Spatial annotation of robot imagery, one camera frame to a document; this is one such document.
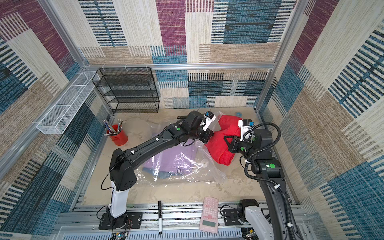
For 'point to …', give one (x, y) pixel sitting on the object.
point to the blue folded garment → (159, 174)
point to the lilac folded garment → (181, 158)
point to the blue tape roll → (239, 114)
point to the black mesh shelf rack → (128, 90)
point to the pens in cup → (111, 131)
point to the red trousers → (217, 147)
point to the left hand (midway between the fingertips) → (214, 133)
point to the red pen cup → (120, 138)
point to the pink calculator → (209, 218)
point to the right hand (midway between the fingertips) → (226, 140)
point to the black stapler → (182, 117)
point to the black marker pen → (160, 216)
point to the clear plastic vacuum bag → (207, 169)
